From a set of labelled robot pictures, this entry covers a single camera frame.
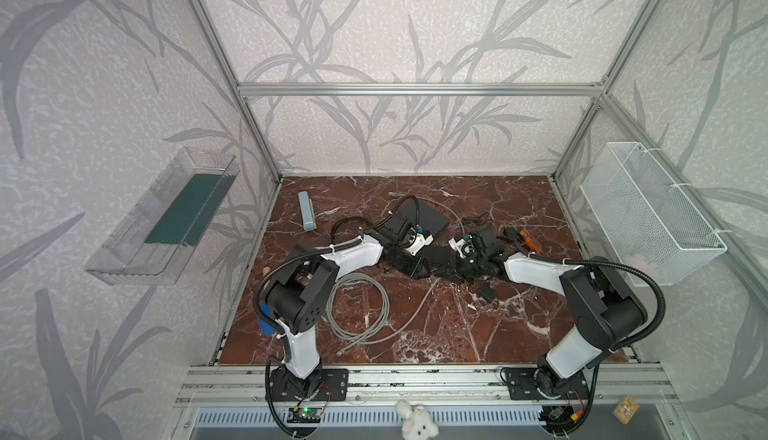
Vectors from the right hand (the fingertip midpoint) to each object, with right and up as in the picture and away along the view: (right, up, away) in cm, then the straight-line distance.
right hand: (436, 265), depth 89 cm
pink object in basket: (+47, +5, -17) cm, 50 cm away
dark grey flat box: (-3, +15, +20) cm, 25 cm away
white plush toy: (-7, -30, -23) cm, 38 cm away
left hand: (-2, 0, 0) cm, 2 cm away
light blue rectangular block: (-44, +16, +15) cm, 49 cm away
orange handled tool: (+33, +5, +11) cm, 36 cm away
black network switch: (+1, +3, -8) cm, 9 cm away
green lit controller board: (-34, -33, -17) cm, 50 cm away
